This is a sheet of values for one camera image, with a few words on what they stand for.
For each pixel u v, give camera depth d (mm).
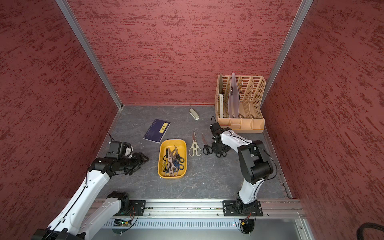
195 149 950
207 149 963
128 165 665
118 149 613
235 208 724
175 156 918
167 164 871
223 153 943
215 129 777
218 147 824
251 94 1191
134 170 695
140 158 718
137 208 741
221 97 881
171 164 864
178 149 947
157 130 1039
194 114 1122
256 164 480
